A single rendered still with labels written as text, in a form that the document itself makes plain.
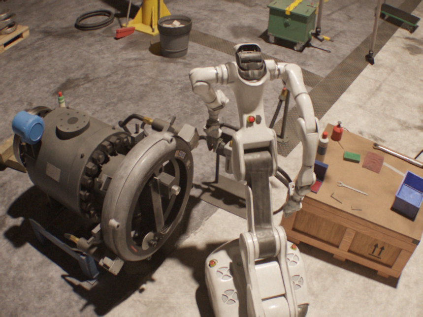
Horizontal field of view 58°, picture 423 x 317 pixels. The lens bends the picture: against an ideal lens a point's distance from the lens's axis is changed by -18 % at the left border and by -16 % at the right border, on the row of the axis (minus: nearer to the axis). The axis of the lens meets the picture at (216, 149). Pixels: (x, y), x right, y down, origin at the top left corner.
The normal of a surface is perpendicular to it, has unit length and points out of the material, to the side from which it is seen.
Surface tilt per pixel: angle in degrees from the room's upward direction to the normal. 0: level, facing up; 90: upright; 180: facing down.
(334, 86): 0
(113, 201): 51
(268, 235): 8
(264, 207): 59
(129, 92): 0
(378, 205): 0
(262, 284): 25
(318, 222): 90
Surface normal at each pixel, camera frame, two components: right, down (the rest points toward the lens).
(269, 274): 0.14, -0.44
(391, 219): 0.04, -0.77
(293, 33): -0.44, 0.56
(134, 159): -0.07, -0.60
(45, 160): -0.39, 0.01
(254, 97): 0.24, 0.70
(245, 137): 0.20, -0.03
